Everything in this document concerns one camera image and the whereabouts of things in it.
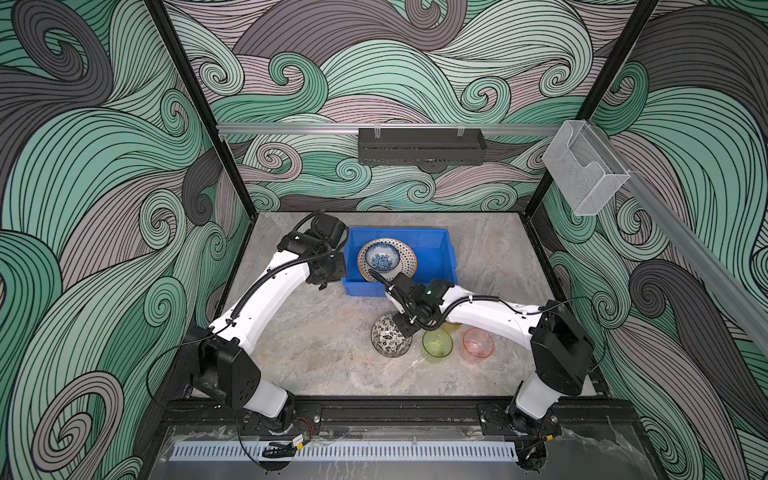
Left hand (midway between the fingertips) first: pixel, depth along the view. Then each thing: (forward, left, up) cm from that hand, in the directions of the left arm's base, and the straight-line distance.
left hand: (336, 271), depth 80 cm
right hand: (-9, -19, -13) cm, 25 cm away
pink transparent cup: (-13, -41, -17) cm, 46 cm away
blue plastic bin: (+18, -32, -18) cm, 41 cm away
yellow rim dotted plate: (+13, -22, -15) cm, 29 cm away
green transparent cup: (-13, -29, -18) cm, 37 cm away
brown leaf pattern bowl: (-12, -15, -16) cm, 25 cm away
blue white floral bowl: (+15, -13, -14) cm, 24 cm away
